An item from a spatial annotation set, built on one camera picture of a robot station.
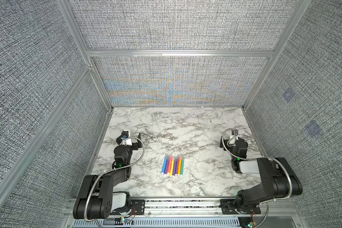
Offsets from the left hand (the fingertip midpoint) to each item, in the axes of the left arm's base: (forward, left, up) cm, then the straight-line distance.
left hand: (131, 131), depth 85 cm
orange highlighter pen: (-17, -28, -15) cm, 36 cm away
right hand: (0, -62, -7) cm, 62 cm away
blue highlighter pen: (-16, -19, -15) cm, 29 cm away
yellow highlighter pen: (-17, -23, -15) cm, 33 cm away
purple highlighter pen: (-16, -21, -16) cm, 31 cm away
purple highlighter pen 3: (-16, -26, -15) cm, 35 cm away
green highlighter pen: (-17, -30, -15) cm, 38 cm away
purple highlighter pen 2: (-17, -25, -15) cm, 34 cm away
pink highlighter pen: (-14, -22, -15) cm, 30 cm away
